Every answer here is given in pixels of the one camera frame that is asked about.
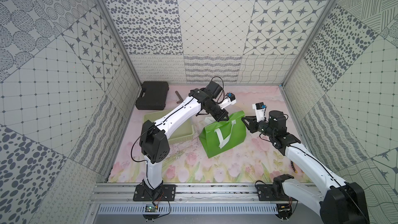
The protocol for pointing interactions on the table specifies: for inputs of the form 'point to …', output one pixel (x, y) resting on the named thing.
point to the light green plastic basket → (184, 131)
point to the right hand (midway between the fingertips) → (244, 119)
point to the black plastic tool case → (153, 96)
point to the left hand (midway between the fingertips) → (228, 115)
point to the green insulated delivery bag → (223, 136)
